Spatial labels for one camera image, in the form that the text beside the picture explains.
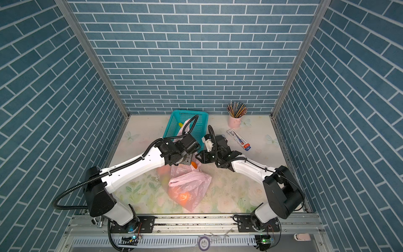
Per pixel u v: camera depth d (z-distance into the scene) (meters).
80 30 0.77
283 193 0.44
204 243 0.69
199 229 0.74
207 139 0.78
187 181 0.69
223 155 0.67
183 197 0.75
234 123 1.08
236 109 1.08
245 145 1.02
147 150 0.50
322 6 0.71
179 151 0.55
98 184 0.43
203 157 0.74
